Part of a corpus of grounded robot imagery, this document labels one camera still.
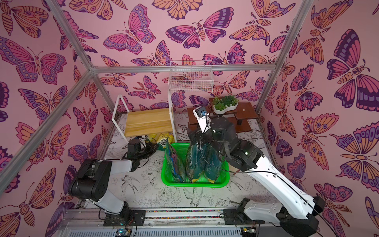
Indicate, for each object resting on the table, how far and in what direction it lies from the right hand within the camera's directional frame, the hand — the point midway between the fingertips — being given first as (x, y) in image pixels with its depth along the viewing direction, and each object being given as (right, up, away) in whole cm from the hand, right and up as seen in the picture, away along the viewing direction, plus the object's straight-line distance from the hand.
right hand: (194, 123), depth 61 cm
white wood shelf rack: (-29, +1, +25) cm, 38 cm away
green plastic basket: (+16, -30, +17) cm, 38 cm away
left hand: (-21, -12, +34) cm, 41 cm away
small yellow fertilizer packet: (-20, -11, +34) cm, 41 cm away
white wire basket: (0, +31, +45) cm, 55 cm away
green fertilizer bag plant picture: (-1, -17, +5) cm, 18 cm away
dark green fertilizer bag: (+7, -18, +9) cm, 21 cm away
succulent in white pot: (+16, +11, +24) cm, 32 cm away
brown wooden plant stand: (-1, +2, +35) cm, 35 cm away
